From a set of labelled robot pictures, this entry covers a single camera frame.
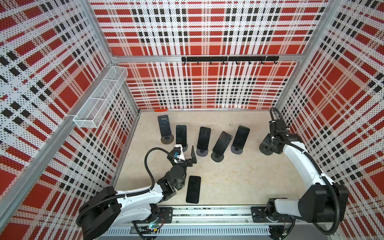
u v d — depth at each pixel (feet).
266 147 2.65
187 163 2.19
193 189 2.76
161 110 4.19
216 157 3.13
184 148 3.06
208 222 2.41
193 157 2.31
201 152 3.19
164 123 3.14
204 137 3.06
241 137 2.96
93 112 2.99
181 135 3.05
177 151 2.07
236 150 3.23
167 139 3.42
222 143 3.86
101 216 1.36
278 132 2.09
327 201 1.30
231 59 2.93
